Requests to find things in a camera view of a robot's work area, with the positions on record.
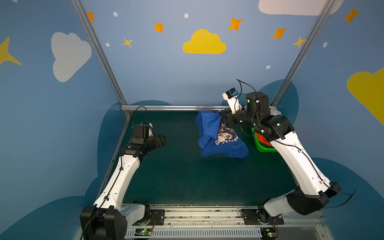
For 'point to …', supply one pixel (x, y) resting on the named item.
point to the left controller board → (143, 232)
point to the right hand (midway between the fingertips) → (223, 109)
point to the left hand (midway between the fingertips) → (162, 138)
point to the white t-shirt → (274, 111)
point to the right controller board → (268, 233)
